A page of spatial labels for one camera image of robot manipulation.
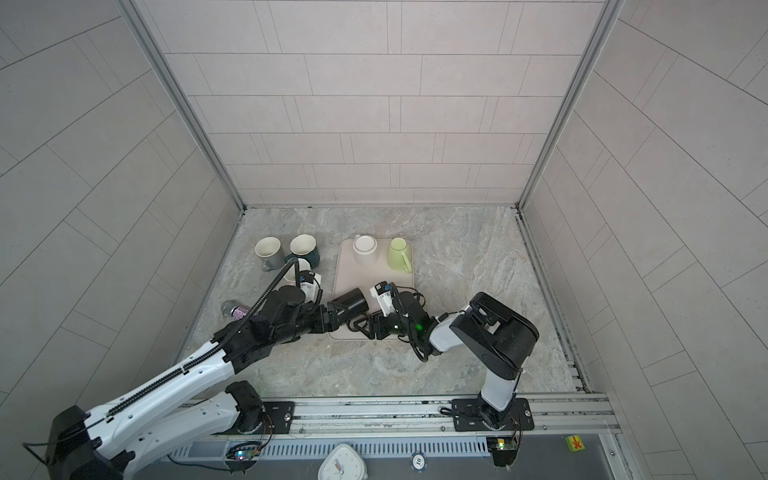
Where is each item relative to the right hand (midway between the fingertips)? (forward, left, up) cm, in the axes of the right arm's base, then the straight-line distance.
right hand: (361, 326), depth 84 cm
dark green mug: (+25, +18, +6) cm, 32 cm away
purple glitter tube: (+6, +37, +4) cm, 38 cm away
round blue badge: (-31, -13, -3) cm, 34 cm away
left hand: (0, +2, +12) cm, 12 cm away
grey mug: (+22, +27, +9) cm, 36 cm away
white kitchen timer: (-30, +3, 0) cm, 31 cm away
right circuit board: (-30, -33, -4) cm, 45 cm away
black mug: (+5, +3, +5) cm, 7 cm away
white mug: (+23, -1, +6) cm, 24 cm away
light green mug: (+20, -12, +5) cm, 24 cm away
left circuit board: (-27, +24, +2) cm, 37 cm away
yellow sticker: (-30, -49, -2) cm, 57 cm away
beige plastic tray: (+19, +4, -1) cm, 19 cm away
